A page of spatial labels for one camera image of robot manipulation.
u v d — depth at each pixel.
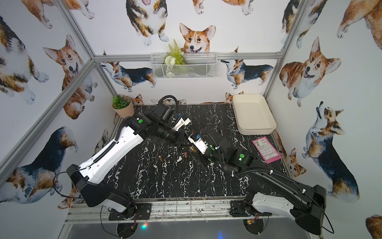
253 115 1.10
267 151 0.95
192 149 0.67
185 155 0.88
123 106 1.04
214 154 0.57
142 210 0.74
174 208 0.75
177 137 0.59
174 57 0.82
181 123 0.64
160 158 0.91
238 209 0.73
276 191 0.44
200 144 0.59
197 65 0.92
